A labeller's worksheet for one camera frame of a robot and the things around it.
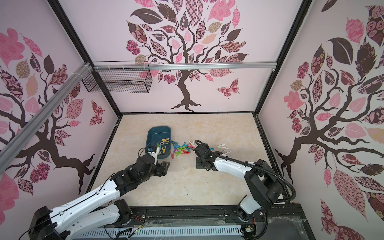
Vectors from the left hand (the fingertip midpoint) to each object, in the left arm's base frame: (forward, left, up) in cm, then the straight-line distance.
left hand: (163, 165), depth 79 cm
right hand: (+6, -20, -8) cm, 22 cm away
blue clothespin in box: (+1, +3, +16) cm, 16 cm away
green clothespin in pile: (+14, -6, -12) cm, 19 cm away
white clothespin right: (+19, -35, -11) cm, 42 cm away
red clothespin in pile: (+15, -10, -12) cm, 21 cm away
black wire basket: (+52, +32, +23) cm, 65 cm away
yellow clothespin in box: (+25, +5, -11) cm, 28 cm away
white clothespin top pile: (+21, -15, -10) cm, 28 cm away
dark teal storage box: (+28, +13, -11) cm, 33 cm away
